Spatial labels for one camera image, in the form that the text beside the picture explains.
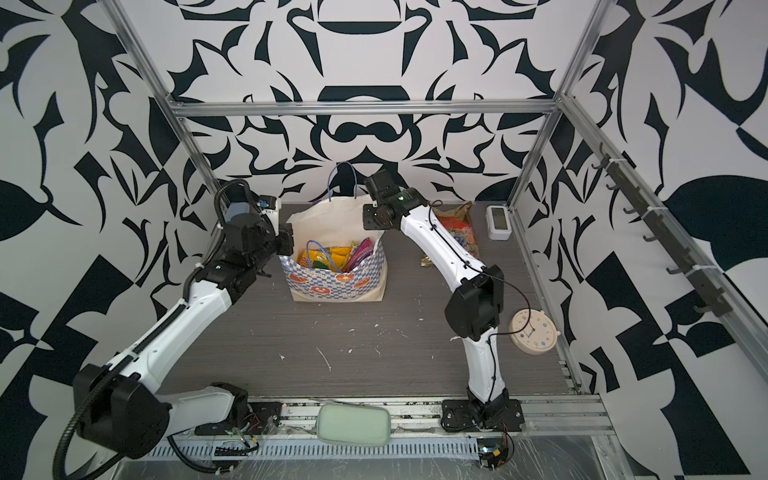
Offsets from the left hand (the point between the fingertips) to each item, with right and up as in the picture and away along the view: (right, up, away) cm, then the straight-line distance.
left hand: (284, 218), depth 80 cm
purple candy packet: (+20, -9, +12) cm, 25 cm away
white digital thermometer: (+67, 0, +29) cm, 73 cm away
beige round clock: (+69, -32, +7) cm, 76 cm away
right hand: (+22, +2, +7) cm, 23 cm away
